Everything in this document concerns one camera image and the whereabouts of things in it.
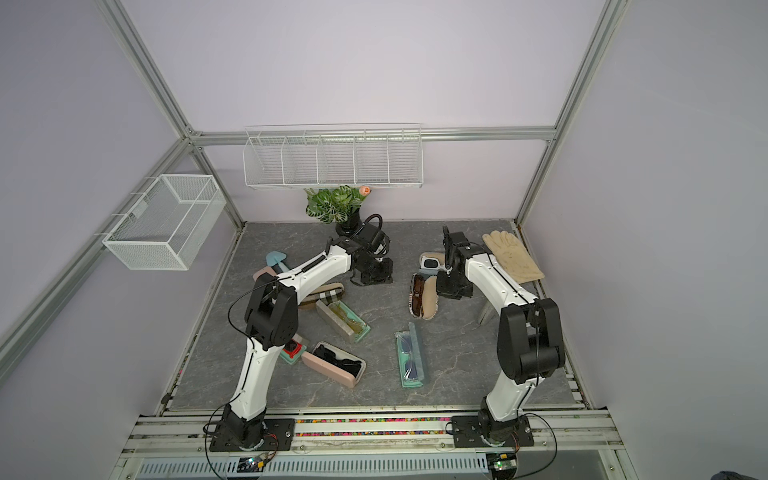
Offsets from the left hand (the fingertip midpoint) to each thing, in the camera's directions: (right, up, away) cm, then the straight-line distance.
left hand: (395, 281), depth 93 cm
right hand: (+16, -3, -3) cm, 16 cm away
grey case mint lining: (-21, -8, -5) cm, 23 cm away
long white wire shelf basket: (-18, +42, +5) cm, 46 cm away
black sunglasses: (-13, -23, -9) cm, 28 cm away
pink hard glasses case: (-47, +2, +11) cm, 49 cm away
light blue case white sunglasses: (+11, +2, +9) cm, 14 cm away
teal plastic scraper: (-43, +7, +15) cm, 46 cm away
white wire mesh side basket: (-64, +17, -10) cm, 67 cm away
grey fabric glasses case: (+28, -10, -4) cm, 30 cm away
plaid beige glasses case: (-21, -4, -2) cm, 22 cm away
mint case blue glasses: (+4, -20, -10) cm, 23 cm away
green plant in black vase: (-17, +23, -2) cm, 29 cm away
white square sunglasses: (+14, +5, +11) cm, 18 cm away
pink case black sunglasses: (-18, -21, -16) cm, 32 cm away
